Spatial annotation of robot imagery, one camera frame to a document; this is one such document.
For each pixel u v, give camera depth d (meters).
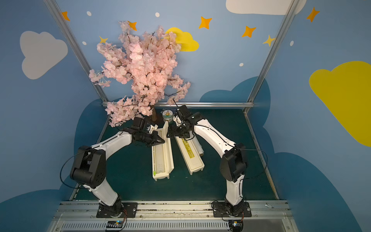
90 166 0.47
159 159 0.86
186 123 0.61
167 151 0.87
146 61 0.59
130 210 0.74
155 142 0.82
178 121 0.76
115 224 0.73
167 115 1.08
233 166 0.49
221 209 0.75
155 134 0.82
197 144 0.95
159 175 0.81
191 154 0.86
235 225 0.73
